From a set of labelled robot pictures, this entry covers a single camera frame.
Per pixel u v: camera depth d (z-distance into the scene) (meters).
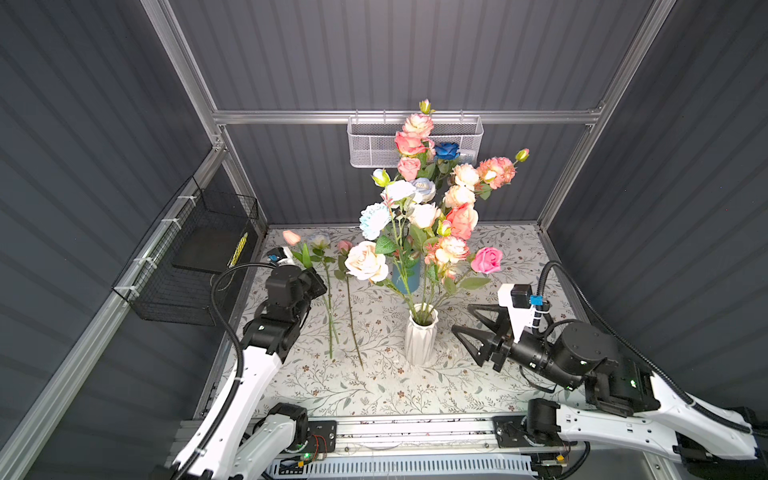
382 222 0.53
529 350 0.48
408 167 0.70
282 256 0.64
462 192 0.71
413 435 0.76
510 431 0.73
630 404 0.42
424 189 0.71
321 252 1.08
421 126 0.73
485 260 0.53
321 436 0.73
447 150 0.77
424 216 0.64
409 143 0.70
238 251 0.76
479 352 0.49
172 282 0.72
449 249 0.58
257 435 0.56
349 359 0.87
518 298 0.45
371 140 0.83
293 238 0.75
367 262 0.54
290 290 0.55
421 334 0.70
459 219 0.61
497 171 0.72
